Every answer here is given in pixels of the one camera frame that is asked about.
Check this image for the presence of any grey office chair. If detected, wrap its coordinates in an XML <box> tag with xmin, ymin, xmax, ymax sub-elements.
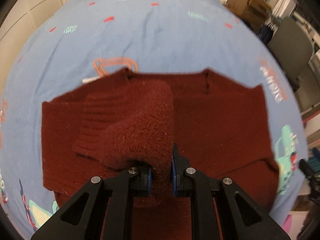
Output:
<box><xmin>267</xmin><ymin>17</ymin><xmax>313</xmax><ymax>92</ymax></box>

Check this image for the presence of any brown cardboard box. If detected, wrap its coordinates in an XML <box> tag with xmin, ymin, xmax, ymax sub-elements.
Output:
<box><xmin>225</xmin><ymin>0</ymin><xmax>271</xmax><ymax>34</ymax></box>

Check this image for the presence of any blue dinosaur print bedsheet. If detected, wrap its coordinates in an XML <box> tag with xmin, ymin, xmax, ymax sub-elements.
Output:
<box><xmin>1</xmin><ymin>0</ymin><xmax>307</xmax><ymax>239</ymax></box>

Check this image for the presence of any dark red knit sweater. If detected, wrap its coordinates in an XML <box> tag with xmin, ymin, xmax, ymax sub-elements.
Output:
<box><xmin>41</xmin><ymin>69</ymin><xmax>279</xmax><ymax>239</ymax></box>

